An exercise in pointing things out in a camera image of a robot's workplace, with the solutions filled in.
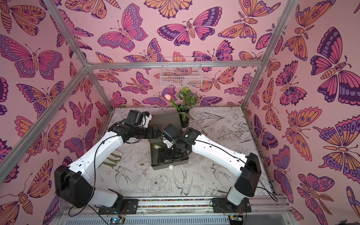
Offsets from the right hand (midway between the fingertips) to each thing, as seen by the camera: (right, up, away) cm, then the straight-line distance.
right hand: (161, 165), depth 68 cm
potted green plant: (+15, +34, +20) cm, 43 cm away
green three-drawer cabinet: (-1, +22, +14) cm, 26 cm away
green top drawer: (+3, -1, +3) cm, 5 cm away
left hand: (-4, +15, +13) cm, 20 cm away
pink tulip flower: (+1, +37, +22) cm, 42 cm away
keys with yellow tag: (-4, +7, +12) cm, 14 cm away
